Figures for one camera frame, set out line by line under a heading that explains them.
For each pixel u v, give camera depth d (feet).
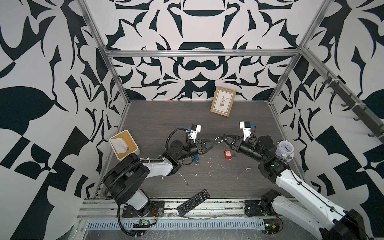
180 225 2.55
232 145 2.11
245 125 2.20
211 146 2.25
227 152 2.99
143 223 2.38
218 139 2.30
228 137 2.29
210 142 2.28
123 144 3.01
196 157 3.01
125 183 1.43
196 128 2.34
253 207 2.43
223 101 3.57
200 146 2.17
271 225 2.34
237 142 2.06
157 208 2.42
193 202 2.47
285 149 3.02
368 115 1.80
